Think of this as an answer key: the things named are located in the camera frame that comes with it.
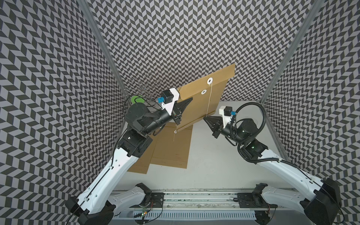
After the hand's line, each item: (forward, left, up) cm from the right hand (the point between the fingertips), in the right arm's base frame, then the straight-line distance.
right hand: (204, 119), depth 65 cm
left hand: (-3, +7, +16) cm, 18 cm away
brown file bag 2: (+1, +19, -33) cm, 38 cm away
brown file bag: (-9, +37, -35) cm, 52 cm away
